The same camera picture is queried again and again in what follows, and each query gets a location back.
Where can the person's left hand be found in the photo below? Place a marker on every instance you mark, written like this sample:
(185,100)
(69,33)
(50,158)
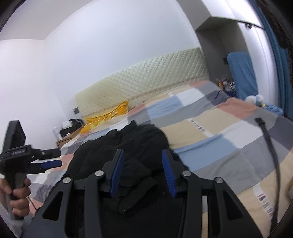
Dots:
(20,196)

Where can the grey white wardrobe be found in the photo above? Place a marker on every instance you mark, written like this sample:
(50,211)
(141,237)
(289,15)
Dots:
(206,18)

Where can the black bag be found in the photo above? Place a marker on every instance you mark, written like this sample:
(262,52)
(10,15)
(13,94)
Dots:
(73,127)

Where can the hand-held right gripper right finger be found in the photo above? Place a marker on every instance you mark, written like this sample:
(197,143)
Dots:
(169,174)

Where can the dark patterned hanging garment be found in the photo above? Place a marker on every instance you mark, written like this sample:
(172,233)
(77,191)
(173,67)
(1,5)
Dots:
(281,29)

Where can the cream quilted headboard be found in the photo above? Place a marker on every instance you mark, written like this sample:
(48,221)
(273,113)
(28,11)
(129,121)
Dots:
(148,75)

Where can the white spray bottle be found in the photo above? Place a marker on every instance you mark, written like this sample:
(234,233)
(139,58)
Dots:
(55,132)

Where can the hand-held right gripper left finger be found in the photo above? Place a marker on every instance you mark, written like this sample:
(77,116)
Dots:
(117,174)

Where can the checkered patchwork quilt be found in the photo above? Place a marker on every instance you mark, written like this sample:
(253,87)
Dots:
(217,128)

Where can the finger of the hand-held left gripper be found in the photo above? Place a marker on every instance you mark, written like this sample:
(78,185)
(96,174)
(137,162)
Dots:
(51,164)
(50,153)

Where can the white tissue box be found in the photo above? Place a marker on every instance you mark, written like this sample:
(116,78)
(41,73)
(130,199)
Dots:
(66,124)

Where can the wooden nightstand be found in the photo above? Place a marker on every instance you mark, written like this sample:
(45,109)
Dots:
(68,140)

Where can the yellow pillow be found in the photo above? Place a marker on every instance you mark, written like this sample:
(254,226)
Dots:
(100,120)

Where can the crumpled blue cloth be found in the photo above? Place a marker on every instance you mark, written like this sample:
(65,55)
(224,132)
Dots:
(273,109)

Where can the blue curtain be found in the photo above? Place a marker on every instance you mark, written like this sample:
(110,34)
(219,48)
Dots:
(278,57)

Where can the blue white plush toy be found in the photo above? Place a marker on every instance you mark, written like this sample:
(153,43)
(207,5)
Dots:
(261,99)

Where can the black curtain rail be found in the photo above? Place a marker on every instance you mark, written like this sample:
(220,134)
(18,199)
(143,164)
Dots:
(248,24)

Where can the black puffer jacket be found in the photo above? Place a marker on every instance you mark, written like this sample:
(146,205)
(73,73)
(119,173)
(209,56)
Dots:
(142,141)

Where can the group of cosmetic bottles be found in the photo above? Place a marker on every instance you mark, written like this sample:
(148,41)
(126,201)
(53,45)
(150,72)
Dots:
(225,84)

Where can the grey wall socket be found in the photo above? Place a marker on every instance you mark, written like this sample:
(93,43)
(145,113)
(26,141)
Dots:
(75,110)

